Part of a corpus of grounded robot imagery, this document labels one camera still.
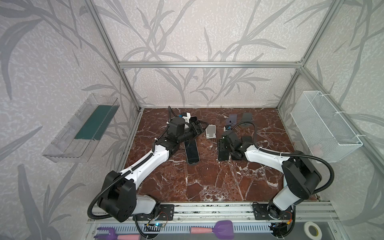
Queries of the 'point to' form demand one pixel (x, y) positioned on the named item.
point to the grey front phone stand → (247, 117)
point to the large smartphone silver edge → (192, 151)
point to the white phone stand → (210, 131)
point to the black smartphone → (236, 155)
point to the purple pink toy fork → (111, 235)
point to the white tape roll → (306, 227)
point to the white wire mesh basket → (322, 130)
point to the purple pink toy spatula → (223, 229)
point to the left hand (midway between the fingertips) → (208, 123)
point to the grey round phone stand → (232, 120)
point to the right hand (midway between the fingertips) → (221, 137)
